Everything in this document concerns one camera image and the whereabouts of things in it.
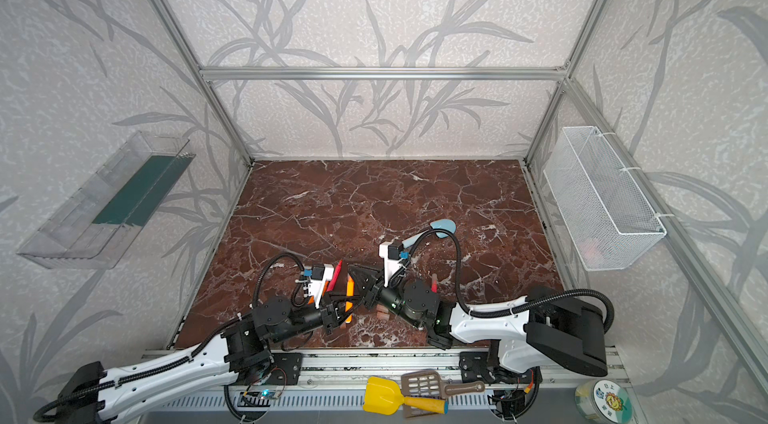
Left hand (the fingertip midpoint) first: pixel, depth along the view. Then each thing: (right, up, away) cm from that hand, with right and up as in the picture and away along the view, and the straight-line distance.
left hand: (364, 294), depth 69 cm
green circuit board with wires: (-28, -26, +3) cm, 39 cm away
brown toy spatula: (+16, -23, +3) cm, 28 cm away
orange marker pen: (-3, +1, -1) cm, 3 cm away
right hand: (-3, +8, -1) cm, 8 cm away
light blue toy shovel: (+20, +12, +30) cm, 38 cm away
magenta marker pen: (-6, +5, -4) cm, 9 cm away
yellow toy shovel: (+4, -25, +2) cm, 26 cm away
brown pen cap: (+3, -11, +13) cm, 17 cm away
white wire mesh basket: (+51, +18, -8) cm, 55 cm away
